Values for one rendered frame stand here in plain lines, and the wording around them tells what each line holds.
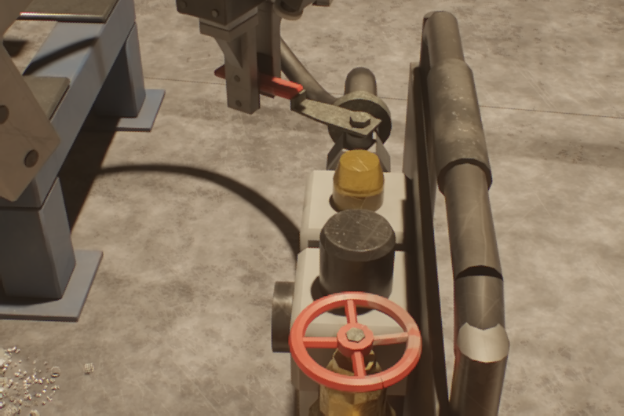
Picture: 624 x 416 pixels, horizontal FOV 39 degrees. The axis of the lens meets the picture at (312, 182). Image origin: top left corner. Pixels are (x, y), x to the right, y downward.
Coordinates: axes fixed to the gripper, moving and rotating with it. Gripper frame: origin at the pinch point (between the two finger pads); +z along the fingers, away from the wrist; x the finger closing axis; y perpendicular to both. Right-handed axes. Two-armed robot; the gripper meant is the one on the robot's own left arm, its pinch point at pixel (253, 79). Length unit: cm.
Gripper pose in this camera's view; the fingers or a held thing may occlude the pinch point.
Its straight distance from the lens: 76.6
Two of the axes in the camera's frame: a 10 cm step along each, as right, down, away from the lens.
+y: 8.5, 3.1, -4.3
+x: 5.3, -4.9, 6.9
